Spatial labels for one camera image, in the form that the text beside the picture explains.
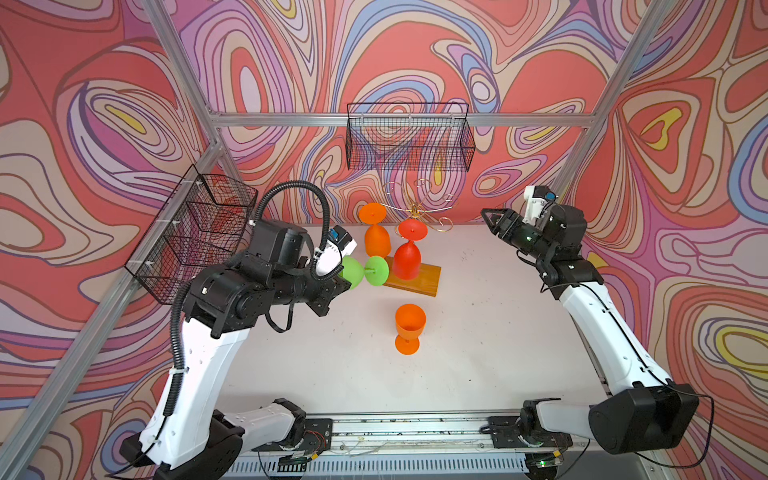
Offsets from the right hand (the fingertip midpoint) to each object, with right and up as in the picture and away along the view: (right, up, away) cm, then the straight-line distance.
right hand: (484, 221), depth 73 cm
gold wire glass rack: (-13, +13, +43) cm, 47 cm away
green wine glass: (-27, -12, -2) cm, 30 cm away
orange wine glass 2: (-27, -5, +12) cm, 30 cm away
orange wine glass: (-18, -26, +7) cm, 33 cm away
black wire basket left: (-75, 0, +7) cm, 75 cm away
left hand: (-32, -14, -15) cm, 38 cm away
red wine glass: (-19, -10, +9) cm, 23 cm away
